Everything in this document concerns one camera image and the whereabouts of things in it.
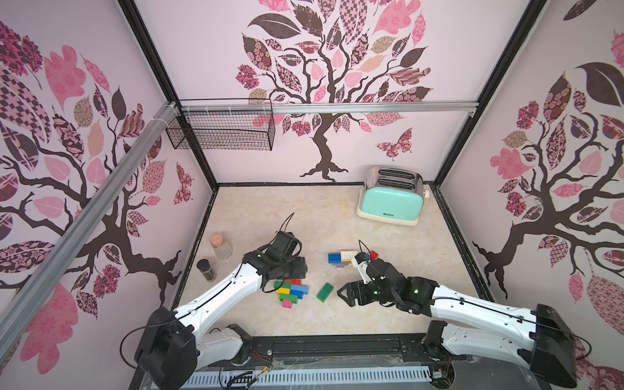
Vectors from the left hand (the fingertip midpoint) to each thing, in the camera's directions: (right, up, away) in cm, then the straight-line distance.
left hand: (302, 274), depth 81 cm
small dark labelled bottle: (-34, +2, +1) cm, 34 cm away
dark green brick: (+8, -8, +3) cm, 12 cm away
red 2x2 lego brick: (-2, -4, +5) cm, 7 cm away
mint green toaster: (+36, +27, +15) cm, 47 cm away
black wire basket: (-31, +56, +14) cm, 66 cm away
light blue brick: (-1, -7, +4) cm, 8 cm away
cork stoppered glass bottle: (-31, +7, +9) cm, 33 cm away
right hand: (+15, -4, -5) cm, 16 cm away
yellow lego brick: (-7, -7, +2) cm, 10 cm away
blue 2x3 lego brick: (+12, +4, +7) cm, 14 cm away
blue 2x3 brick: (-2, -8, +4) cm, 9 cm away
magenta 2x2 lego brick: (-5, -11, +1) cm, 12 cm away
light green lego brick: (-5, -9, +2) cm, 10 cm away
